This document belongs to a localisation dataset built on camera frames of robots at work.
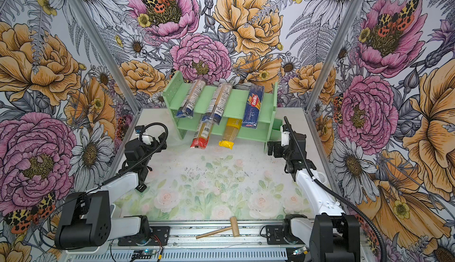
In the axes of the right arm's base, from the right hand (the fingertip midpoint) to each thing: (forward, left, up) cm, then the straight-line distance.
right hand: (277, 146), depth 86 cm
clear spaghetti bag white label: (+15, +27, +17) cm, 35 cm away
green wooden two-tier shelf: (+5, +4, +9) cm, 11 cm away
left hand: (+6, +59, +1) cm, 60 cm away
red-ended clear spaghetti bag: (+6, +37, +2) cm, 37 cm away
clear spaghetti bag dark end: (+17, +40, +17) cm, 47 cm away
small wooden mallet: (-31, +22, -13) cm, 40 cm away
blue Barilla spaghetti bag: (+10, +12, +17) cm, 23 cm away
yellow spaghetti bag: (+8, +22, +2) cm, 23 cm away
